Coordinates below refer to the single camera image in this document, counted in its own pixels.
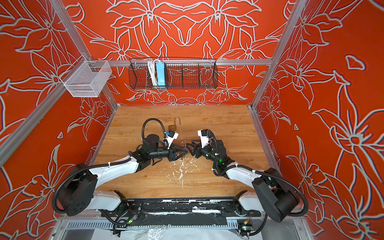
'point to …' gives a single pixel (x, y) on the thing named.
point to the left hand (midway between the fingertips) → (185, 150)
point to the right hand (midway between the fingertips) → (187, 142)
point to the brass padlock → (174, 127)
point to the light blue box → (160, 75)
